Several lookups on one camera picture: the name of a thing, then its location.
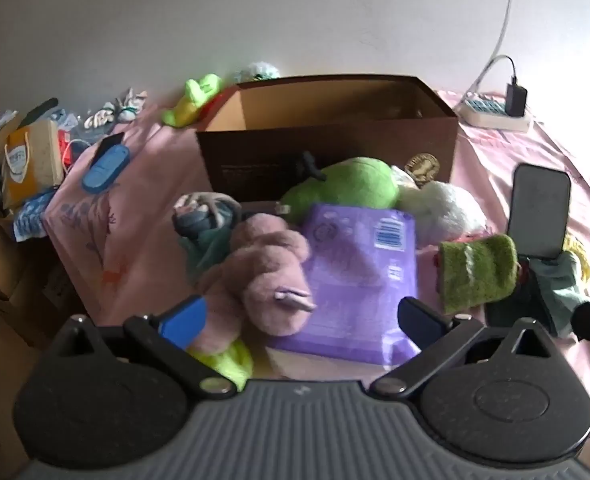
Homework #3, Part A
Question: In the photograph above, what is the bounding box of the light teal cloth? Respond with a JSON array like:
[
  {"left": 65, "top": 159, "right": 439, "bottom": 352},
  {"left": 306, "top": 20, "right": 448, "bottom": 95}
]
[{"left": 485, "top": 250, "right": 588, "bottom": 338}]

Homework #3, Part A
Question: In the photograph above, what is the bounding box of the brown cardboard box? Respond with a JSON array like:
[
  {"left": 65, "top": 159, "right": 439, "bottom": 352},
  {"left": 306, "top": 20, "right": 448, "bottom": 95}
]
[{"left": 195, "top": 74, "right": 460, "bottom": 206}]

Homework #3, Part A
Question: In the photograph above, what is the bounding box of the green knitted sock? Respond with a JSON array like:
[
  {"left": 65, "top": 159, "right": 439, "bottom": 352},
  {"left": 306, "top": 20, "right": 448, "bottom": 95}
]
[{"left": 435, "top": 232, "right": 520, "bottom": 313}]

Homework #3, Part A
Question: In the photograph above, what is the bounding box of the white power strip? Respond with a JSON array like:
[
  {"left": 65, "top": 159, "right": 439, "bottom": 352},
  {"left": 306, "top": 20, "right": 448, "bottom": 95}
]
[{"left": 457, "top": 95, "right": 533, "bottom": 133}]

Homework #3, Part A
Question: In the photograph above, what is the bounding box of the red packet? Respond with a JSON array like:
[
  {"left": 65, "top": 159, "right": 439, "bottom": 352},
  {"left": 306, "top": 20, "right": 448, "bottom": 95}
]
[{"left": 58, "top": 130, "right": 76, "bottom": 176}]

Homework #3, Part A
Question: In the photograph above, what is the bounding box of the pink plush toy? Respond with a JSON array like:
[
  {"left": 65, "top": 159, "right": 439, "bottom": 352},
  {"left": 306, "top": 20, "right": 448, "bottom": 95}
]
[{"left": 190, "top": 212, "right": 318, "bottom": 356}]

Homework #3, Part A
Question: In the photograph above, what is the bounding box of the dark flat object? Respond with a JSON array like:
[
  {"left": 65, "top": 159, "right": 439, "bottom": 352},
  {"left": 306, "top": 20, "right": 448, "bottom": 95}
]
[{"left": 22, "top": 97, "right": 58, "bottom": 123}]

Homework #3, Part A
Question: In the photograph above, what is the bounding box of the black charger with cable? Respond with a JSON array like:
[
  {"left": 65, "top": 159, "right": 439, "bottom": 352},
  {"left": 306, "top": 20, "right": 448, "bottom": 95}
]
[{"left": 490, "top": 55, "right": 518, "bottom": 86}]

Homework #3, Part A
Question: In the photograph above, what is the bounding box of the blue oblong case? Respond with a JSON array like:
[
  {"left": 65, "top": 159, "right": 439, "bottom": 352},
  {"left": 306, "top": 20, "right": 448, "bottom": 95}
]
[{"left": 81, "top": 144, "right": 132, "bottom": 195}]

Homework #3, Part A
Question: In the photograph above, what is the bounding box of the white towel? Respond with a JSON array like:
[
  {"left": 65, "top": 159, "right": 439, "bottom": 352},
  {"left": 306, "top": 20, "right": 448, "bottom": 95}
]
[{"left": 392, "top": 165, "right": 488, "bottom": 248}]

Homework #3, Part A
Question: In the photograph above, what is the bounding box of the yellow fuzzy cloth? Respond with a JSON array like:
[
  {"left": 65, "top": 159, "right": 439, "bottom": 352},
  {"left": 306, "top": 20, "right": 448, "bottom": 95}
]
[{"left": 562, "top": 232, "right": 590, "bottom": 286}]

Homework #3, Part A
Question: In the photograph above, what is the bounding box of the dark teal cloth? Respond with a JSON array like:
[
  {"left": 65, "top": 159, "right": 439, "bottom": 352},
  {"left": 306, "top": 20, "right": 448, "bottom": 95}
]
[{"left": 177, "top": 225, "right": 236, "bottom": 281}]

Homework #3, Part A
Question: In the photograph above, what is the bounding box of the yellow paper bag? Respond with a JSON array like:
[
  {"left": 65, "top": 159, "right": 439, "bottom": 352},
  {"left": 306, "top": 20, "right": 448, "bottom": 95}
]
[{"left": 1, "top": 120, "right": 66, "bottom": 211}]

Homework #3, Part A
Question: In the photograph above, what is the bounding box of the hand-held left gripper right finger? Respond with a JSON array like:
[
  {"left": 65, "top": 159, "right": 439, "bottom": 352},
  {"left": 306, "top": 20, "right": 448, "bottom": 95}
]
[{"left": 370, "top": 296, "right": 556, "bottom": 395}]

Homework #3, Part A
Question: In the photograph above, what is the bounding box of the white sock bundle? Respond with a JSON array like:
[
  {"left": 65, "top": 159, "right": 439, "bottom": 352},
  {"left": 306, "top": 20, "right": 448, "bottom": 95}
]
[{"left": 82, "top": 87, "right": 148, "bottom": 131}]

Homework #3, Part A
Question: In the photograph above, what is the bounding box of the white cable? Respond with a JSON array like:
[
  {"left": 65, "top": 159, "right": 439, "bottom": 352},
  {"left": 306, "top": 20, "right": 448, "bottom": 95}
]
[{"left": 467, "top": 0, "right": 520, "bottom": 98}]

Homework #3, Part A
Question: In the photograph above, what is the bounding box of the white fluffy plush toy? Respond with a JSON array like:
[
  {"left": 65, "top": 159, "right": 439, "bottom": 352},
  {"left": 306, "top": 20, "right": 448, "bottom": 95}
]
[{"left": 232, "top": 61, "right": 282, "bottom": 83}]

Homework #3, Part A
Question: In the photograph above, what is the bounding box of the grey sock bundle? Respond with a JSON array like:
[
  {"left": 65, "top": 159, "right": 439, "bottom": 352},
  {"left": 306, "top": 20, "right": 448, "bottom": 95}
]
[{"left": 171, "top": 191, "right": 243, "bottom": 238}]

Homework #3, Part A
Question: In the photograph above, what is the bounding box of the blue patterned packet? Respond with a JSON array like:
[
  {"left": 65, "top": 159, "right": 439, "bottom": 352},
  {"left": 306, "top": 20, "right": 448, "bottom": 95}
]
[{"left": 12, "top": 187, "right": 56, "bottom": 243}]

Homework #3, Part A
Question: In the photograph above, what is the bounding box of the purple plastic packet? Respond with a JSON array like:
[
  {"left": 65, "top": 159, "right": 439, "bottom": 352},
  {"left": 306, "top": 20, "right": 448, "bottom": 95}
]
[{"left": 267, "top": 202, "right": 421, "bottom": 368}]

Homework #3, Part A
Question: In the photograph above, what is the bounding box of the yellow-green fuzzy cloth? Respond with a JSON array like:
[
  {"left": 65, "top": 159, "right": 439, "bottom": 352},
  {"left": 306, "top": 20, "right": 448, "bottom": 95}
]
[{"left": 187, "top": 337, "right": 255, "bottom": 393}]

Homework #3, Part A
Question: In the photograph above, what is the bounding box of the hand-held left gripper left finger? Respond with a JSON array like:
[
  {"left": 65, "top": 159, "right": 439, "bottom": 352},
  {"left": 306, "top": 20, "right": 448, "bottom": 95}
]
[{"left": 58, "top": 295, "right": 248, "bottom": 394}]

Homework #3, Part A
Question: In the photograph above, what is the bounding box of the lime green plush toy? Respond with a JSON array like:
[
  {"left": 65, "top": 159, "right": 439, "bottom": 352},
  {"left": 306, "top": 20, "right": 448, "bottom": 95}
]
[{"left": 161, "top": 74, "right": 225, "bottom": 128}]

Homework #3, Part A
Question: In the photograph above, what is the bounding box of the green round plush toy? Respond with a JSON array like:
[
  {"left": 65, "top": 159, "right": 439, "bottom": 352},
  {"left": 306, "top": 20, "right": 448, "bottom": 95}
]
[{"left": 277, "top": 151, "right": 401, "bottom": 226}]

